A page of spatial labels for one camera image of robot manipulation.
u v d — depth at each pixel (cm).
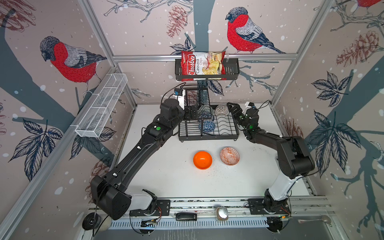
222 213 65
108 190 39
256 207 73
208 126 104
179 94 60
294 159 49
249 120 74
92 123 70
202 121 84
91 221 61
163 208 73
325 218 71
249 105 85
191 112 64
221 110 113
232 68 95
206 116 81
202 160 87
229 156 90
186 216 69
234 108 83
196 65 88
